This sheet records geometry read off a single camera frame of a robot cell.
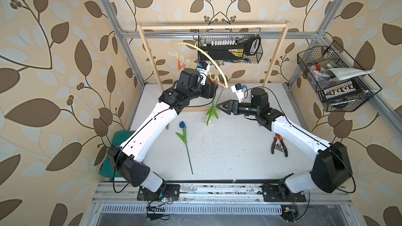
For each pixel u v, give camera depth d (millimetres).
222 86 707
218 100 824
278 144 887
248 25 609
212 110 864
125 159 390
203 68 605
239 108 690
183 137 934
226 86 697
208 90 619
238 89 704
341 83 689
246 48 861
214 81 725
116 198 724
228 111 669
